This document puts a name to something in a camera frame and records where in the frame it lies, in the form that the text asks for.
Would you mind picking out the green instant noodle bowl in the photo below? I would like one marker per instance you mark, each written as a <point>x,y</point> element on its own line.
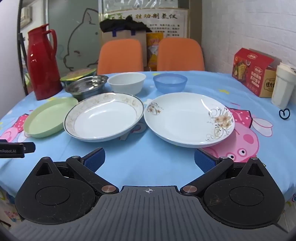
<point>78,74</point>

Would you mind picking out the brown paper bag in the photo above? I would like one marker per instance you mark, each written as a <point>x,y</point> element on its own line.
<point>122,35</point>

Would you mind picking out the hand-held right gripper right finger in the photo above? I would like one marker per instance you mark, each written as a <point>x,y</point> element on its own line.
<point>204,162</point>

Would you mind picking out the red thermos jug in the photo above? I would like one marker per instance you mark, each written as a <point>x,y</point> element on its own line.
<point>42,69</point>

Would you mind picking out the cartoon outline wall decal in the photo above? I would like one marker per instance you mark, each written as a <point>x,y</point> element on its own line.
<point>81,41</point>

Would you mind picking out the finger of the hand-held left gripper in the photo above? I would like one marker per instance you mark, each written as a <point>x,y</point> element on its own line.
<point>30,147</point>

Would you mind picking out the white tumbler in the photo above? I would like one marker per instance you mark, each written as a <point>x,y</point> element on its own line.
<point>283,88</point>

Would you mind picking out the red cracker box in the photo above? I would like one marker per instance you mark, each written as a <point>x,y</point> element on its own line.
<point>247,67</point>

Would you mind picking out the grey wall box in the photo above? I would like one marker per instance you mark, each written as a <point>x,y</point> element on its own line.
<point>26,17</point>

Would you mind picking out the floral white plate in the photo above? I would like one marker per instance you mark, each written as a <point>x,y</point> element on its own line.
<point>182,118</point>

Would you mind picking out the stainless steel bowl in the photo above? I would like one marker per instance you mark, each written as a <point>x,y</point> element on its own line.
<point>87,87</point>

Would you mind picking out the cardboard box with black cloth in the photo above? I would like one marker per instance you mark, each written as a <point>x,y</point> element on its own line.
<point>124,24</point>

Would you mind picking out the gold-rimmed white plate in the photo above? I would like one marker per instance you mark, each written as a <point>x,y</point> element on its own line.
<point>104,120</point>

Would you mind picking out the green plastic plate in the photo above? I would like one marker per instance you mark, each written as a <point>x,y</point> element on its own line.
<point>46,118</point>

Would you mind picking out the orange chair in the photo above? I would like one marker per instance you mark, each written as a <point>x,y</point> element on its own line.
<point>120,56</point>
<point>180,54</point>

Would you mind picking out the wall poster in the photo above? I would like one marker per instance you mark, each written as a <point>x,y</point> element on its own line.
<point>161,20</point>

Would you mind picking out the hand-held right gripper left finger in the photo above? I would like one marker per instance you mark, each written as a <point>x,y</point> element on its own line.
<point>95,160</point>

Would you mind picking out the blue plastic bowl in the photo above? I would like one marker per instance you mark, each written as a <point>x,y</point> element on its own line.
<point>170,87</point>

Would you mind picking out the yellow plastic bag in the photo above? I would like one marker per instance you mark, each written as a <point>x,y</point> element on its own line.
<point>153,46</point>

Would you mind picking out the blue cartoon tablecloth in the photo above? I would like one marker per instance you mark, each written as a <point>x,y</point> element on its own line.
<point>150,160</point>

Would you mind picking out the white ceramic bowl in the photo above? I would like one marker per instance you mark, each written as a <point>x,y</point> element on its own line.
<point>126,85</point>

